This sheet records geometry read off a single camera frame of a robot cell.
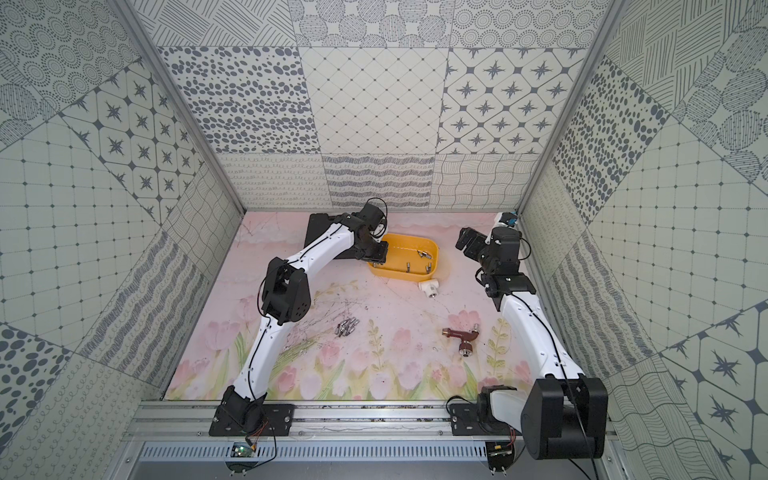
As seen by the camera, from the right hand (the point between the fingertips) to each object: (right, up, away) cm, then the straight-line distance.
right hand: (474, 239), depth 83 cm
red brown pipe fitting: (-2, -31, +1) cm, 31 cm away
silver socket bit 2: (-12, -6, +25) cm, 28 cm away
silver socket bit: (-38, -27, +7) cm, 47 cm away
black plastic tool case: (-51, +6, +30) cm, 59 cm away
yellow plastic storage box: (-18, -7, +24) cm, 31 cm away
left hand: (-26, -6, +17) cm, 31 cm away
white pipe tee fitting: (-11, -16, +13) cm, 23 cm away
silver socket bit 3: (-18, -10, +21) cm, 30 cm away
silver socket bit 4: (-11, -11, +20) cm, 25 cm away
